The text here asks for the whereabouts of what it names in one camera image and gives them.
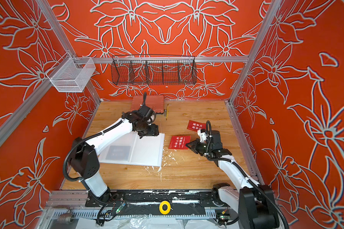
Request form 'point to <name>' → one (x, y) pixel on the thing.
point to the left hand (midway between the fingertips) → (156, 132)
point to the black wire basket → (153, 70)
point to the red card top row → (195, 126)
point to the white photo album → (147, 150)
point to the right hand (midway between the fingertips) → (186, 143)
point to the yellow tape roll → (165, 212)
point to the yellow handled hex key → (167, 111)
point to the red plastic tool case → (155, 102)
